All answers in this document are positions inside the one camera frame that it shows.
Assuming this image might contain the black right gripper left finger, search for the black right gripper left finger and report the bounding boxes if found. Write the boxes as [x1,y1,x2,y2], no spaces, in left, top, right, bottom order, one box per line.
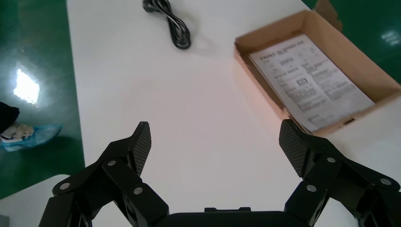
[38,121,170,227]

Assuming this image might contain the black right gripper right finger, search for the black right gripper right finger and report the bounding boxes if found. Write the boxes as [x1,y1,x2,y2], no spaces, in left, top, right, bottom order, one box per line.
[279,119,401,227]

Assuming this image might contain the cardboard storage box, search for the cardboard storage box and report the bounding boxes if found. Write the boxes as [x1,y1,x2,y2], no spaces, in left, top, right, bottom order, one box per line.
[234,0,401,137]

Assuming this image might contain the thick black power cable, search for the thick black power cable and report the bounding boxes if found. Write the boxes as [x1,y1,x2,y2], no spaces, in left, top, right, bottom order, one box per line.
[142,0,192,50]

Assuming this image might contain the shoe with blue cover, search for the shoe with blue cover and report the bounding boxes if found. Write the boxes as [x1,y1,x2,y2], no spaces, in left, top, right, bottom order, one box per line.
[0,123,62,153]

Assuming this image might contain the printed white paper manual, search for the printed white paper manual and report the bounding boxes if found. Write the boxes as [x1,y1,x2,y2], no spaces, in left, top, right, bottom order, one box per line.
[249,34,375,133]

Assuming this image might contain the dark trouser leg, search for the dark trouser leg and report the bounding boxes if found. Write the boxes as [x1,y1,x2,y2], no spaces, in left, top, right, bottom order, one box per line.
[0,102,20,134]

